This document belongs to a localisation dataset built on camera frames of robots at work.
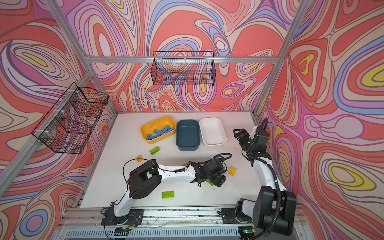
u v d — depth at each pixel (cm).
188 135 105
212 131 105
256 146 65
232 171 86
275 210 41
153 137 101
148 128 108
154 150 96
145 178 53
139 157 93
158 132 107
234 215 73
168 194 80
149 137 101
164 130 107
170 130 105
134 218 73
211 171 67
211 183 77
